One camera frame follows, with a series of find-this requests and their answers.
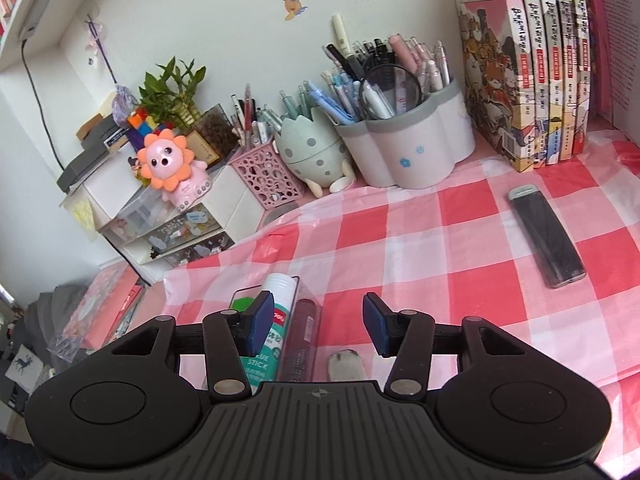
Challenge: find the purple hanging sachet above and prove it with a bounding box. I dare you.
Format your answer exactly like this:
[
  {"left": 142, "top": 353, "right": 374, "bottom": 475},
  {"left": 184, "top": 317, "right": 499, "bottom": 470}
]
[{"left": 84, "top": 15, "right": 140, "bottom": 126}]

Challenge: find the pink spine comic book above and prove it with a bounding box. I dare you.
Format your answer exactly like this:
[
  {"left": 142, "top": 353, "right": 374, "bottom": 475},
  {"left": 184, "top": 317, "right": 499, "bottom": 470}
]
[{"left": 447, "top": 0, "right": 549, "bottom": 174}]

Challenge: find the pink and orange lion toy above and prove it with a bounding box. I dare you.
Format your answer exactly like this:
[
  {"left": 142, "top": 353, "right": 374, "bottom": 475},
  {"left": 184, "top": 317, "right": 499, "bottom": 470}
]
[{"left": 135, "top": 128, "right": 209, "bottom": 211}]

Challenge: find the white box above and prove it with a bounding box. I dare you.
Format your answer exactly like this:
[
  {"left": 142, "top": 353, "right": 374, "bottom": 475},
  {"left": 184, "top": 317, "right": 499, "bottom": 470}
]
[{"left": 82, "top": 159, "right": 146, "bottom": 221}]

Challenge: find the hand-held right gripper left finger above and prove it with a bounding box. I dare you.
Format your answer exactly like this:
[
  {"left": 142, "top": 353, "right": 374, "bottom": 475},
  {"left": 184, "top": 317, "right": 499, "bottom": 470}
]
[{"left": 110, "top": 291, "right": 276, "bottom": 403}]

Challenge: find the green egg-shaped pen holder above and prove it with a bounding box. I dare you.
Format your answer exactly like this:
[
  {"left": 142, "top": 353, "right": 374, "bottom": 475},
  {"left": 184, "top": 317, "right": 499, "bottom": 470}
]
[{"left": 274, "top": 114, "right": 357, "bottom": 199}]

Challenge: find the clear plastic storage box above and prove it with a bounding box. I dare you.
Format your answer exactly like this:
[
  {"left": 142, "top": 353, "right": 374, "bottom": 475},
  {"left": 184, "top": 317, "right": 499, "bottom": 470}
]
[{"left": 97, "top": 192, "right": 171, "bottom": 241}]

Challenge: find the white flower-shaped pen holder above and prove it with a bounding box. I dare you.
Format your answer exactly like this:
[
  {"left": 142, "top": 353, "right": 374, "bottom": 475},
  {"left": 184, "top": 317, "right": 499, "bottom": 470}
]
[{"left": 333, "top": 77, "right": 477, "bottom": 191}]

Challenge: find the white spine comic book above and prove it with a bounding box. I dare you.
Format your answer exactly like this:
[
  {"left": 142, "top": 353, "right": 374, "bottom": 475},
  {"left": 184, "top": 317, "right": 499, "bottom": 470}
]
[{"left": 567, "top": 0, "right": 601, "bottom": 155}]

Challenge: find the clear vase with dark pebbles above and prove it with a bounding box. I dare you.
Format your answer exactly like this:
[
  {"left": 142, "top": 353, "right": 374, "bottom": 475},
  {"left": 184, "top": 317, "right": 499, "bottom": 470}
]
[{"left": 192, "top": 103, "right": 241, "bottom": 166}]

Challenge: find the black cable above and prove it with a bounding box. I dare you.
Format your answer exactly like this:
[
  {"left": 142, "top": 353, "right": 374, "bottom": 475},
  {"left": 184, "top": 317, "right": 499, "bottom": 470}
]
[{"left": 20, "top": 35, "right": 68, "bottom": 173}]

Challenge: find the white drawer organizer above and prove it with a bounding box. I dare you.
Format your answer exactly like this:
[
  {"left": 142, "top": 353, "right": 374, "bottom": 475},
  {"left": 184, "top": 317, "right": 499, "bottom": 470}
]
[{"left": 97, "top": 164, "right": 266, "bottom": 266}]

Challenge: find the green and white glue stick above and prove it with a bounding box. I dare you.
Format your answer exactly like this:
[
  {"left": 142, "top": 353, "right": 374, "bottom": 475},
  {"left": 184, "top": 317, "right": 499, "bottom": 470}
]
[{"left": 239, "top": 273, "right": 301, "bottom": 396}]

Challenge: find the red and white checked tablecloth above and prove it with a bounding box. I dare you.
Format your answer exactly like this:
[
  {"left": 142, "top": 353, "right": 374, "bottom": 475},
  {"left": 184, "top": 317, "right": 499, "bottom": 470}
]
[{"left": 162, "top": 130, "right": 640, "bottom": 392}]

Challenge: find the clear plastic organizer box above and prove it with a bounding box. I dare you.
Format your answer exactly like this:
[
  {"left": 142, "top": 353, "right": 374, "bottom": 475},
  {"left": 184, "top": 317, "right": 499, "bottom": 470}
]
[{"left": 227, "top": 279, "right": 324, "bottom": 386}]

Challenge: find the grey bag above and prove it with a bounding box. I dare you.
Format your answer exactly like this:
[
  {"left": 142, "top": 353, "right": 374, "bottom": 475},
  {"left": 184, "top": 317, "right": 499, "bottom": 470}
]
[{"left": 20, "top": 284, "right": 93, "bottom": 356}]

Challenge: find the bunch of pastel pens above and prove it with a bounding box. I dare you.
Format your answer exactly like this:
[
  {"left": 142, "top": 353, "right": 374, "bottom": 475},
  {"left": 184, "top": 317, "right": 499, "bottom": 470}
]
[{"left": 307, "top": 13, "right": 451, "bottom": 126}]

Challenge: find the small cardboard box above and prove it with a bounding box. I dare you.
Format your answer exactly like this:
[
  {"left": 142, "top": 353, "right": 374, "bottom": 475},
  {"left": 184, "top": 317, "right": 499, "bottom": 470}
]
[{"left": 75, "top": 114, "right": 106, "bottom": 136}]

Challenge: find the black case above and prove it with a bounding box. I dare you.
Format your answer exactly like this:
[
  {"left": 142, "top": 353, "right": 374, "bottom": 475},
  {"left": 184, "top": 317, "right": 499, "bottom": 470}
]
[{"left": 508, "top": 184, "right": 587, "bottom": 290}]

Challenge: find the black box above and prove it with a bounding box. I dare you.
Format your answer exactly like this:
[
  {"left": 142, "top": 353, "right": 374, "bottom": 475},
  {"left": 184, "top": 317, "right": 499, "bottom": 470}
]
[{"left": 56, "top": 124, "right": 131, "bottom": 194}]

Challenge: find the pink flat box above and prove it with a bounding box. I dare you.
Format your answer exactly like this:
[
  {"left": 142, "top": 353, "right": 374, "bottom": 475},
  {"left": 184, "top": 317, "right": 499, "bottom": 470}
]
[{"left": 47, "top": 264, "right": 146, "bottom": 361}]

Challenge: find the white wall shelf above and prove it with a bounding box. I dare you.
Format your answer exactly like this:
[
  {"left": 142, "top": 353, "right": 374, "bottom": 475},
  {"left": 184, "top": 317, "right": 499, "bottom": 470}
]
[{"left": 0, "top": 0, "right": 101, "bottom": 74}]

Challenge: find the deer picture card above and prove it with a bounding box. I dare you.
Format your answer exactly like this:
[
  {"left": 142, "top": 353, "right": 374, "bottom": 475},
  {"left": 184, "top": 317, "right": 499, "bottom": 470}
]
[{"left": 6, "top": 344, "right": 47, "bottom": 388}]

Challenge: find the magnifying glass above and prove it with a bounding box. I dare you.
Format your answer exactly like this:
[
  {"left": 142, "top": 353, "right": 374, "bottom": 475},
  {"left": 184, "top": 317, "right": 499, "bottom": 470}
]
[{"left": 358, "top": 62, "right": 424, "bottom": 121}]

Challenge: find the bunch of grey-blue pens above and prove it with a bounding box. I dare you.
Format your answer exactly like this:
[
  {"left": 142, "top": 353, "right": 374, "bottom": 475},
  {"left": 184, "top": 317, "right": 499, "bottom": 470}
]
[{"left": 277, "top": 79, "right": 321, "bottom": 121}]

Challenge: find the white eraser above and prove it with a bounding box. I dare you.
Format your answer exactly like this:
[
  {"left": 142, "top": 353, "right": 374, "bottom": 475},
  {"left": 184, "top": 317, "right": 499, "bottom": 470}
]
[{"left": 327, "top": 349, "right": 366, "bottom": 386}]

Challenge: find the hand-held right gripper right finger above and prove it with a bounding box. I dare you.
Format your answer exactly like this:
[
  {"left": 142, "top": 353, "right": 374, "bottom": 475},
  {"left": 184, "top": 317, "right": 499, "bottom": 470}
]
[{"left": 362, "top": 292, "right": 526, "bottom": 403}]

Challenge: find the bunch of red and black pens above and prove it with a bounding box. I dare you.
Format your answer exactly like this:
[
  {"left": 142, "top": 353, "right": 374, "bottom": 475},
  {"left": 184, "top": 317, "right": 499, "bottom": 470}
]
[{"left": 229, "top": 83, "right": 281, "bottom": 154}]

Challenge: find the green bamboo plant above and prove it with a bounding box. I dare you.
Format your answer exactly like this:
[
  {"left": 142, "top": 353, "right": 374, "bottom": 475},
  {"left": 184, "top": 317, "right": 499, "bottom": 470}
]
[{"left": 138, "top": 56, "right": 207, "bottom": 129}]

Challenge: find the stack of printed papers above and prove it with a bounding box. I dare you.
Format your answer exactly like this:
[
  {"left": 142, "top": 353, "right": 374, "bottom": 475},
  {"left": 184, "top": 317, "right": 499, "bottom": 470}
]
[{"left": 597, "top": 0, "right": 640, "bottom": 134}]

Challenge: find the pink perforated pen holder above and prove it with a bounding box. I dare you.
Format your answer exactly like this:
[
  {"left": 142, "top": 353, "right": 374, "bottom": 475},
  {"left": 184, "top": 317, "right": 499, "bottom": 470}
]
[{"left": 228, "top": 142, "right": 306, "bottom": 211}]

